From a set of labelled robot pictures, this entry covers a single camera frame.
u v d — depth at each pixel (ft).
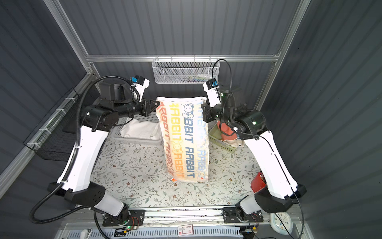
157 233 2.32
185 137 2.22
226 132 3.30
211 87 1.60
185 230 2.28
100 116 1.34
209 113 1.70
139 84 1.73
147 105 1.75
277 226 2.23
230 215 2.38
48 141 2.11
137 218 2.38
